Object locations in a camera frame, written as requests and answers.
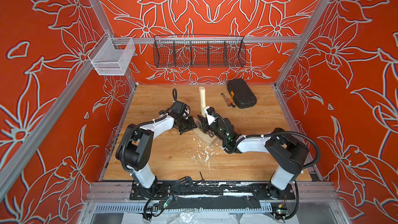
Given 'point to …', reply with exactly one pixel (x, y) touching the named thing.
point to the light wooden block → (204, 136)
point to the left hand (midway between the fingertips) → (196, 125)
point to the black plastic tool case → (241, 93)
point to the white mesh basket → (110, 56)
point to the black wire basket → (199, 51)
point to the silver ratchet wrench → (226, 99)
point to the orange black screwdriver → (233, 104)
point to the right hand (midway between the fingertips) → (199, 111)
